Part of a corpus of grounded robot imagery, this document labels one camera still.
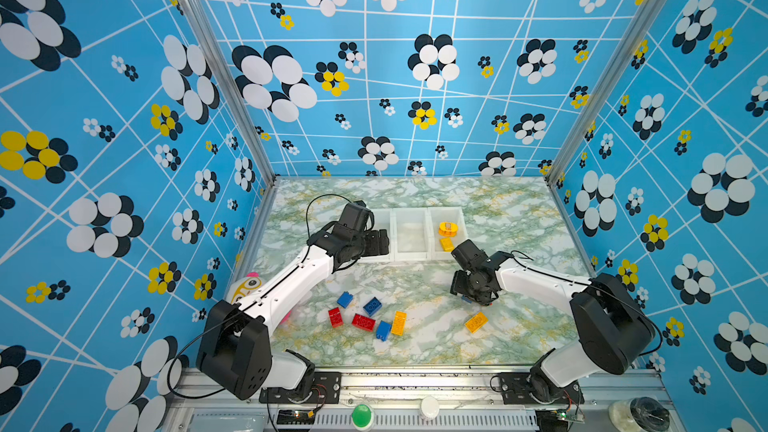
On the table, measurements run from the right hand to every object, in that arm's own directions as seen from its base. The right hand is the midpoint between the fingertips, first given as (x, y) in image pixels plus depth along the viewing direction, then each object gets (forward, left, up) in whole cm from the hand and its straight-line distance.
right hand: (461, 292), depth 90 cm
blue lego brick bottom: (-12, +23, +2) cm, 26 cm away
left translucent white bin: (+25, +24, +4) cm, 35 cm away
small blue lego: (-2, +35, 0) cm, 35 cm away
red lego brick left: (-8, +37, +2) cm, 38 cm away
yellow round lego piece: (+22, +2, +3) cm, 22 cm away
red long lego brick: (-10, +29, +2) cm, 30 cm away
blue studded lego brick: (-5, +27, +2) cm, 27 cm away
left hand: (+9, +24, +15) cm, 30 cm away
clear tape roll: (-31, -32, +10) cm, 45 cm away
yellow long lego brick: (-10, +19, +2) cm, 21 cm away
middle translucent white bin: (+20, +15, +2) cm, 25 cm away
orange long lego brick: (-9, -3, +1) cm, 10 cm away
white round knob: (-30, +12, +6) cm, 32 cm away
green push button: (-32, +27, +9) cm, 42 cm away
